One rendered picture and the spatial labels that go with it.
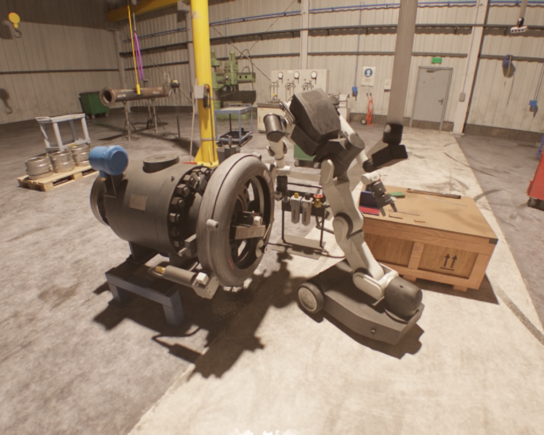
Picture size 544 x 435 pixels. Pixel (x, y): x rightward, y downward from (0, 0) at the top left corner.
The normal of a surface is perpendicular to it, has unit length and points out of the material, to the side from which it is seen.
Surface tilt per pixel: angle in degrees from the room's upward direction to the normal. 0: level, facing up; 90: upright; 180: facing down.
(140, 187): 46
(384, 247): 90
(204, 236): 76
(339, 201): 90
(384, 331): 90
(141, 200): 62
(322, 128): 56
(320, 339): 0
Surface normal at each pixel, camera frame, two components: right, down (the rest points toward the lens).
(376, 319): 0.00, -0.90
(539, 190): -0.85, 0.23
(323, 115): 0.33, -0.18
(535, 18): -0.48, 0.38
